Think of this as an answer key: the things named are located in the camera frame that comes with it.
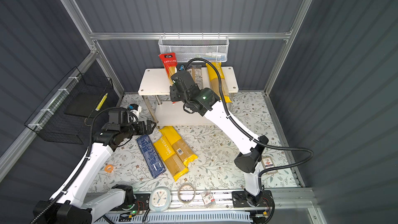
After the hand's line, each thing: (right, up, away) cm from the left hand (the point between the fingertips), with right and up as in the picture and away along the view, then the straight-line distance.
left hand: (147, 124), depth 79 cm
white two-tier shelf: (+5, +19, -1) cm, 19 cm away
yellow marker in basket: (-23, +11, 0) cm, 26 cm away
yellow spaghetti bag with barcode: (+15, -14, +12) cm, 23 cm away
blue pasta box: (0, -19, +7) cm, 20 cm away
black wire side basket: (-34, +9, -6) cm, 36 cm away
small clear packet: (+31, -35, -6) cm, 47 cm away
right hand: (+16, +17, -9) cm, 25 cm away
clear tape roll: (+17, -36, -4) cm, 40 cm away
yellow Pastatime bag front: (+12, -22, +6) cm, 25 cm away
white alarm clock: (+8, -35, -6) cm, 37 cm away
